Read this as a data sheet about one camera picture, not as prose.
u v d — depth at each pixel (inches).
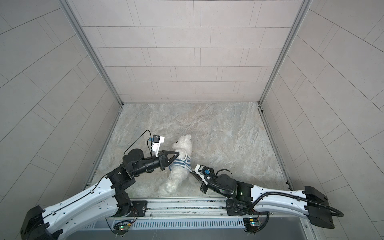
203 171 22.5
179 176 24.7
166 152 24.8
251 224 26.8
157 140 24.4
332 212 17.0
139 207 27.8
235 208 21.6
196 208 28.5
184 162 26.6
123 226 25.4
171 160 25.5
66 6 27.9
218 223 26.8
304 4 27.8
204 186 24.0
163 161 23.2
